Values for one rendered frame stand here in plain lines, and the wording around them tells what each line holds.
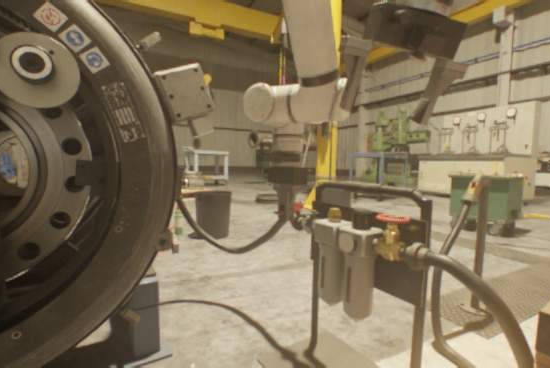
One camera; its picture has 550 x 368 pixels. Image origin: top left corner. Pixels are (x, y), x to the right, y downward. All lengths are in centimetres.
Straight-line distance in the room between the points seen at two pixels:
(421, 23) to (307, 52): 21
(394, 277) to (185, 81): 66
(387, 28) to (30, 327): 71
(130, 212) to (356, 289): 54
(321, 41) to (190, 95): 28
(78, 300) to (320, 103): 58
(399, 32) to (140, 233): 54
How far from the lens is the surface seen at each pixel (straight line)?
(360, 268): 76
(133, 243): 60
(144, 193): 59
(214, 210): 231
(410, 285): 77
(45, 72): 54
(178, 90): 65
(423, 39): 45
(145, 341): 109
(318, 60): 60
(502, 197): 323
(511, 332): 70
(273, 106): 66
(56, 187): 71
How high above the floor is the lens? 62
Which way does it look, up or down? 4 degrees down
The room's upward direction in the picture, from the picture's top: 1 degrees clockwise
